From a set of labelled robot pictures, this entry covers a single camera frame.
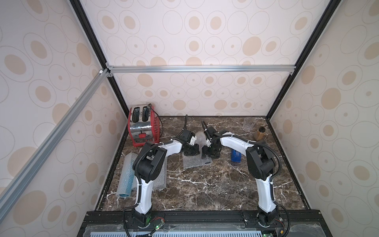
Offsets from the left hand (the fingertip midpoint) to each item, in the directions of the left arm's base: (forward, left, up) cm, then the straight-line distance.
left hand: (204, 151), depth 96 cm
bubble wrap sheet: (-22, +25, +3) cm, 33 cm away
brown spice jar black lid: (+12, -38, +4) cm, 40 cm away
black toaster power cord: (+30, +34, -1) cm, 45 cm away
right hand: (-2, -4, -2) cm, 5 cm away
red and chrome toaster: (+10, +38, +13) cm, 42 cm away
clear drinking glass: (+26, -35, -1) cm, 44 cm away
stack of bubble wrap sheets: (-6, +9, -3) cm, 11 cm away
